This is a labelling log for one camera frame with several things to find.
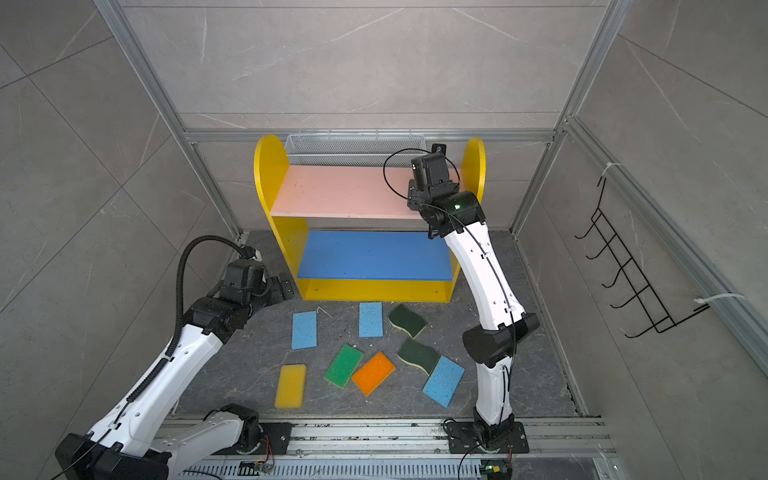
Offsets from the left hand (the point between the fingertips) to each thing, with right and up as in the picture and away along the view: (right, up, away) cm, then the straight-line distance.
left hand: (274, 277), depth 77 cm
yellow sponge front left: (+3, -31, +5) cm, 32 cm away
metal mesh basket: (+19, +42, +21) cm, 50 cm away
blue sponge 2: (+25, -15, +16) cm, 33 cm away
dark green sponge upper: (+35, -15, +19) cm, 43 cm away
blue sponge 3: (+46, -30, +5) cm, 55 cm away
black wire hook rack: (+86, -5, -14) cm, 88 cm away
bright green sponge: (+17, -27, +8) cm, 33 cm away
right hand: (+41, +23, -2) cm, 47 cm away
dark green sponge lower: (+40, -24, +10) cm, 48 cm away
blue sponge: (+4, -18, +14) cm, 23 cm away
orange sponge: (+26, -28, +6) cm, 38 cm away
